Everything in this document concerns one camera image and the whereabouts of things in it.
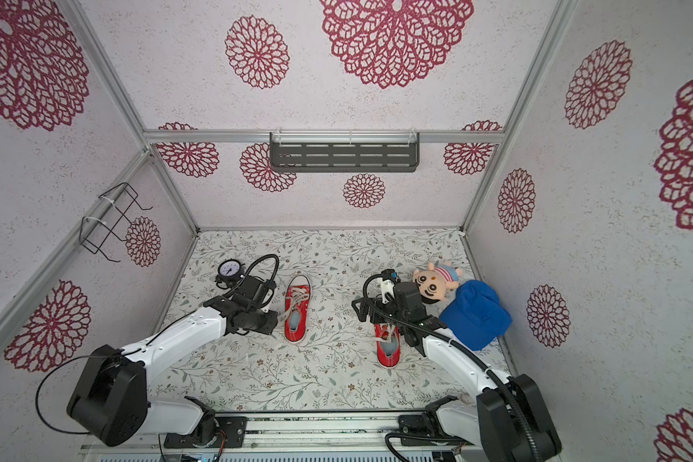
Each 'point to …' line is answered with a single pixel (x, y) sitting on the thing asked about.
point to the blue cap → (475, 317)
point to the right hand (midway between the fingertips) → (364, 300)
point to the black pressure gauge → (228, 273)
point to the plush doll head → (430, 285)
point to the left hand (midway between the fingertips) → (270, 322)
